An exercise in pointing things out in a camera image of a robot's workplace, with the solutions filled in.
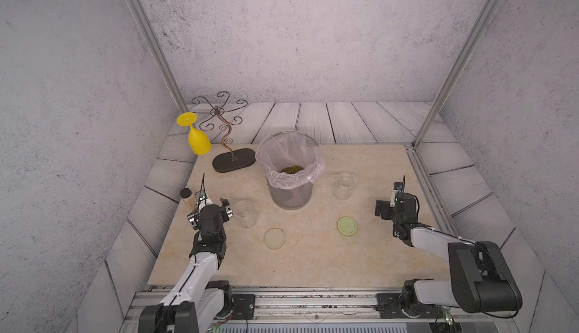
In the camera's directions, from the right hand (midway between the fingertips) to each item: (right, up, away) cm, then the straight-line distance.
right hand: (393, 201), depth 92 cm
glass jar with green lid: (-19, +6, +2) cm, 21 cm away
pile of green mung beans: (-41, +12, +9) cm, 44 cm away
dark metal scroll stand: (-70, +34, -1) cm, 78 cm away
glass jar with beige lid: (-60, -5, +2) cm, 61 cm away
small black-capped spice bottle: (-83, +3, -1) cm, 84 cm away
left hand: (-70, +1, -7) cm, 71 cm away
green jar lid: (-19, -10, -1) cm, 21 cm away
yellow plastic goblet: (-78, +23, -1) cm, 82 cm away
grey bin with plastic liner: (-45, +21, +1) cm, 50 cm away
